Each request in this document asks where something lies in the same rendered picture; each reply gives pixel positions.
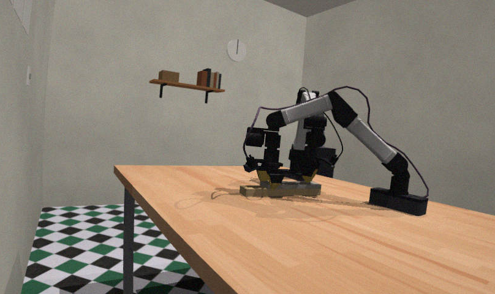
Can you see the light wooden plank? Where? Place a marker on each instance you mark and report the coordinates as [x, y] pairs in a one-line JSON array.
[[260, 191]]

